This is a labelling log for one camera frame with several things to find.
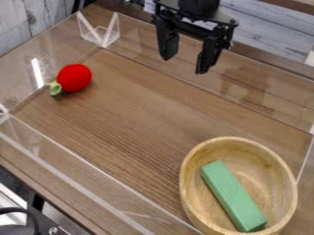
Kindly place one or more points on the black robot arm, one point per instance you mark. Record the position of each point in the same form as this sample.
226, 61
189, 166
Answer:
194, 17

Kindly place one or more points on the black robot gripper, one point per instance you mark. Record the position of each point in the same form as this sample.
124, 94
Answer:
198, 18

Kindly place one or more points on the black table leg bracket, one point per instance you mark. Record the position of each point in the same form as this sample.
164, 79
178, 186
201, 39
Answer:
47, 226

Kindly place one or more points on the light wooden bowl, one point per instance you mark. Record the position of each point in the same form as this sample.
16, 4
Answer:
263, 175

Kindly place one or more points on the green rectangular block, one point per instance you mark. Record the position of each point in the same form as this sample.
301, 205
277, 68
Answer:
233, 197

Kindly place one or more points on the red plush strawberry toy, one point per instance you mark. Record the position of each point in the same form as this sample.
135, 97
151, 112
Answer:
72, 79

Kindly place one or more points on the clear acrylic enclosure wall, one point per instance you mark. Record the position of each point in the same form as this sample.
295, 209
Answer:
100, 151

